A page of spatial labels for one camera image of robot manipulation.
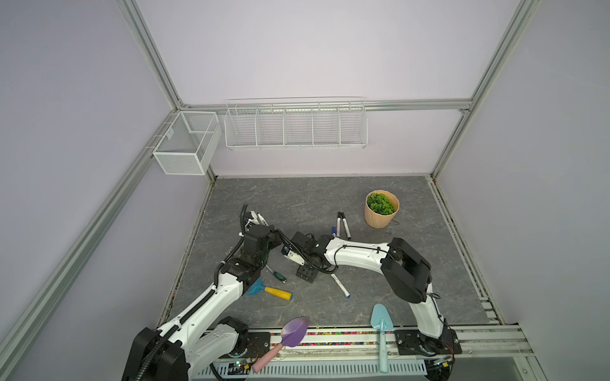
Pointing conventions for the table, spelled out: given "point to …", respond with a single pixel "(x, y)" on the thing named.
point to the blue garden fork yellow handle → (258, 286)
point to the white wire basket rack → (266, 123)
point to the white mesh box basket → (189, 143)
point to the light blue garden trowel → (382, 319)
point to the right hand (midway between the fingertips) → (308, 266)
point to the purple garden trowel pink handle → (293, 332)
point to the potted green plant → (380, 207)
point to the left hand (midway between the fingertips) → (274, 229)
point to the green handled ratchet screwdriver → (277, 275)
